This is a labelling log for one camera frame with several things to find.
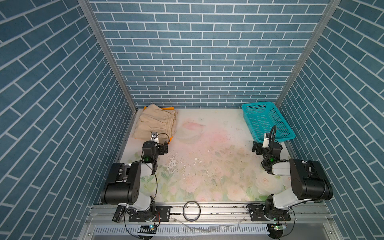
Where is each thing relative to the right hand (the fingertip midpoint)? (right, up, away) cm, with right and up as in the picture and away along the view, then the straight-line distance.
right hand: (262, 140), depth 95 cm
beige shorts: (-72, +14, +8) cm, 74 cm away
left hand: (-67, 0, -1) cm, 67 cm away
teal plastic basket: (+8, +16, +21) cm, 28 cm away
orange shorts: (-68, +23, +24) cm, 76 cm away
